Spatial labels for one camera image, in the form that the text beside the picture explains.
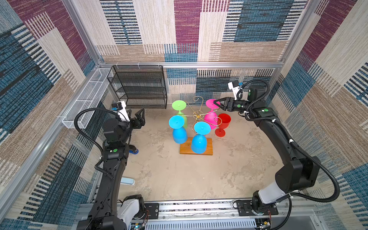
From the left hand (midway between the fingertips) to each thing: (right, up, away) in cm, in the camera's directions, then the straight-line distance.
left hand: (137, 109), depth 71 cm
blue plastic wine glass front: (+30, -16, -1) cm, 34 cm away
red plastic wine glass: (+48, -6, +21) cm, 52 cm away
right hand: (+40, +3, +4) cm, 41 cm away
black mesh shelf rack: (-12, +20, +40) cm, 46 cm away
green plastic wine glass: (+21, +3, +4) cm, 21 cm away
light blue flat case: (-9, -39, +9) cm, 41 cm away
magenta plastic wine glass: (+37, -4, +8) cm, 38 cm away
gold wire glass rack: (+30, -2, +2) cm, 30 cm away
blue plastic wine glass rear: (+21, -13, +4) cm, 25 cm away
